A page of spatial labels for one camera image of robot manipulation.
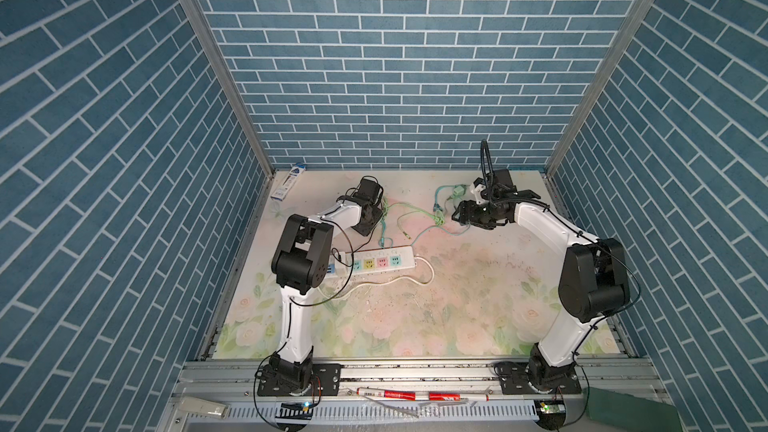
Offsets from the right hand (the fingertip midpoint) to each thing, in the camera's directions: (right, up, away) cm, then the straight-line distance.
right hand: (460, 214), depth 93 cm
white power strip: (-27, -14, -1) cm, 31 cm away
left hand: (-27, -2, +11) cm, 29 cm away
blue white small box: (-62, +13, +24) cm, 68 cm away
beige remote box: (-64, -42, -26) cm, 81 cm away
